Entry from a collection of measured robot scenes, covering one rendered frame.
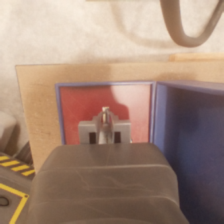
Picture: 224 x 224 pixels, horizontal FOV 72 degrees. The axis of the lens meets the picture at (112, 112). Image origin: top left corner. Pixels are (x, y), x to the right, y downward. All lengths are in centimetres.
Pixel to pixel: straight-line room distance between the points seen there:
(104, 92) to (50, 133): 9
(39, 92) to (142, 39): 53
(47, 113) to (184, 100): 16
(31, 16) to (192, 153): 68
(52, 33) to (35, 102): 51
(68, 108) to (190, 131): 14
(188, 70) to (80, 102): 13
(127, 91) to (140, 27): 52
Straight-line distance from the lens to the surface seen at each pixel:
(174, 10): 31
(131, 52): 66
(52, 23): 70
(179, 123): 20
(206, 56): 41
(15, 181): 49
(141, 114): 19
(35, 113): 21
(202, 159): 19
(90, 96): 18
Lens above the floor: 65
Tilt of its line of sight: 74 degrees down
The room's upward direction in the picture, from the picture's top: 175 degrees clockwise
